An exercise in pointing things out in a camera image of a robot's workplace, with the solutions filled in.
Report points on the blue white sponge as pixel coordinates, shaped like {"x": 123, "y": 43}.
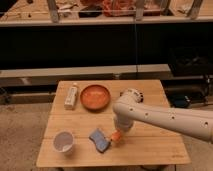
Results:
{"x": 99, "y": 140}

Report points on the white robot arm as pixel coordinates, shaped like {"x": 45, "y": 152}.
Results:
{"x": 128, "y": 108}

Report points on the orange bowl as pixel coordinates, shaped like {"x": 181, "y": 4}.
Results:
{"x": 95, "y": 97}

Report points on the black striped block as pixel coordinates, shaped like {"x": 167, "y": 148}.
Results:
{"x": 141, "y": 96}

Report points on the white bottle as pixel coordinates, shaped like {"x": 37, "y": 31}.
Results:
{"x": 71, "y": 97}

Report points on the wooden folding table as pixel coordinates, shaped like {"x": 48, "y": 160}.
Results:
{"x": 143, "y": 145}

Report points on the white cup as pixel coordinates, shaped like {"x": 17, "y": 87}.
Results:
{"x": 63, "y": 142}

